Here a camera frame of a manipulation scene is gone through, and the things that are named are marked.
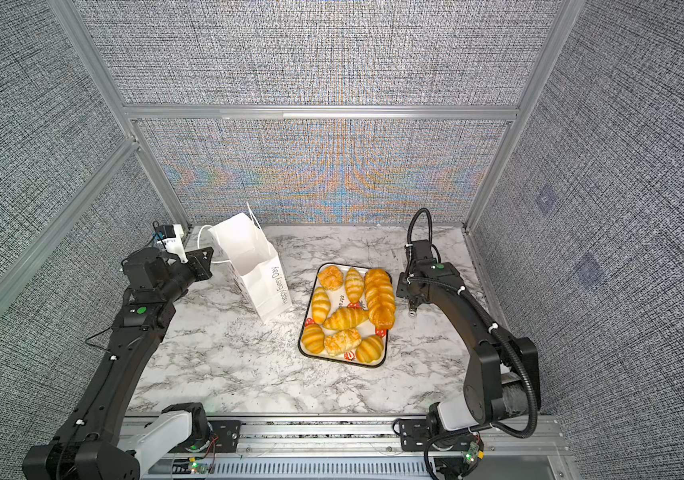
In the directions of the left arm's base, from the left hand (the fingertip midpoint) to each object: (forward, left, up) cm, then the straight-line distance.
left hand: (213, 248), depth 76 cm
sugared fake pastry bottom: (-16, -32, -24) cm, 43 cm away
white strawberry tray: (0, -32, -27) cm, 42 cm away
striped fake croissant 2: (-3, -26, -25) cm, 36 cm away
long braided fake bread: (-2, -45, -24) cm, 51 cm away
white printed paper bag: (+12, -4, -22) cm, 25 cm away
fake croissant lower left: (-14, -24, -24) cm, 37 cm away
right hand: (-4, -53, -17) cm, 55 cm away
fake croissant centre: (-9, -33, -24) cm, 42 cm away
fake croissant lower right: (-19, -40, -24) cm, 50 cm away
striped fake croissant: (+3, -38, -24) cm, 45 cm away
